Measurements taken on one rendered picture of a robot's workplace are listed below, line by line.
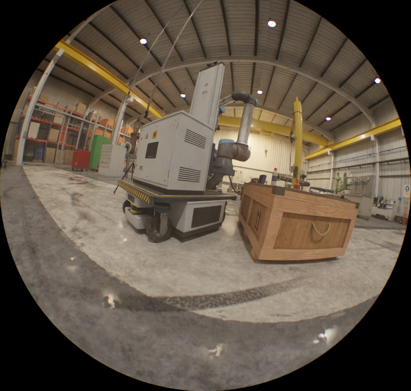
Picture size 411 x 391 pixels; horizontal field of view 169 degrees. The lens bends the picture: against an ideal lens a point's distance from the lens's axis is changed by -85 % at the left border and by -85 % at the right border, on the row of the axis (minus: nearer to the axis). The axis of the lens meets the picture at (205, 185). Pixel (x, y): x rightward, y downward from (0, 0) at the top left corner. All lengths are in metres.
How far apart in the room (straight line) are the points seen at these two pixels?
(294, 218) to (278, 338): 0.61
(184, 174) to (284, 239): 0.73
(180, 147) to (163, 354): 0.94
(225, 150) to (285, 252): 0.93
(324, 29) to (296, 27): 1.45
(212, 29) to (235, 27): 1.19
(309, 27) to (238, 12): 3.45
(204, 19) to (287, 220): 8.70
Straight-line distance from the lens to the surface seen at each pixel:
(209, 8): 8.46
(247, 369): 0.49
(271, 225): 0.78
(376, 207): 10.16
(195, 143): 0.94
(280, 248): 0.89
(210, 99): 1.45
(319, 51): 9.78
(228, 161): 1.23
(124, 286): 0.62
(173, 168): 0.82
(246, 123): 1.44
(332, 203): 1.01
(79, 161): 6.42
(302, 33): 9.16
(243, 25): 8.92
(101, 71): 9.57
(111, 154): 5.33
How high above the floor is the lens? 0.45
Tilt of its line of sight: 3 degrees down
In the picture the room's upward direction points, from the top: 9 degrees clockwise
